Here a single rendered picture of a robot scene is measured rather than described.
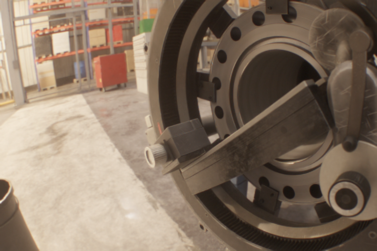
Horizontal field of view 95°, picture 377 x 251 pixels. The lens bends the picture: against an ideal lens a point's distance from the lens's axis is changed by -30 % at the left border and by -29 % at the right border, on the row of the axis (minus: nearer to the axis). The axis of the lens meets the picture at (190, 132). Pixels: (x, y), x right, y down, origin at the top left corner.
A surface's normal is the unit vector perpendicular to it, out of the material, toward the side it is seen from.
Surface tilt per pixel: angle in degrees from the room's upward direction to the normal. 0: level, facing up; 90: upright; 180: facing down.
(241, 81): 110
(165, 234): 0
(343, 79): 90
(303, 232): 48
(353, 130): 90
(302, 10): 90
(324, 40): 90
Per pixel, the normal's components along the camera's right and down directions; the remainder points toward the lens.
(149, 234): -0.07, -0.94
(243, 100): 0.59, 0.18
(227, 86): -0.80, 0.26
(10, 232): 1.00, 0.00
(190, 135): 0.43, -0.40
